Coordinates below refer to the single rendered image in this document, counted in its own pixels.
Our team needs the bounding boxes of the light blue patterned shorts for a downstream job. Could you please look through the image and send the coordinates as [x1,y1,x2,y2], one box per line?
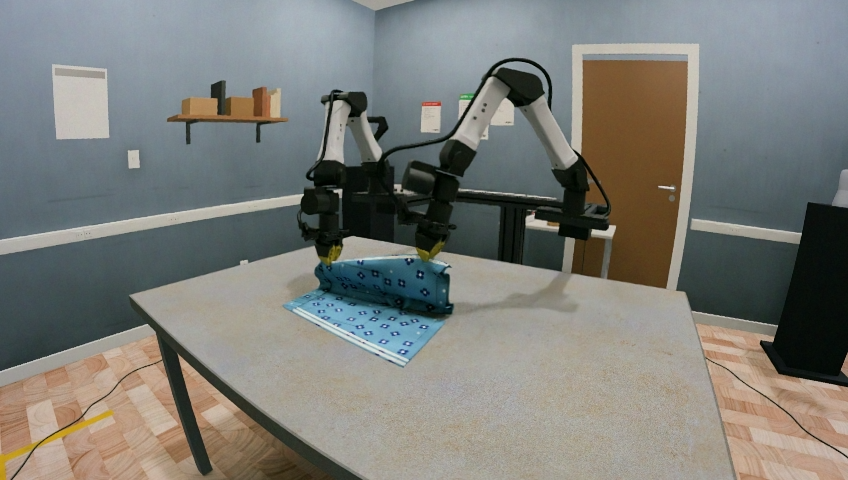
[283,254,454,367]

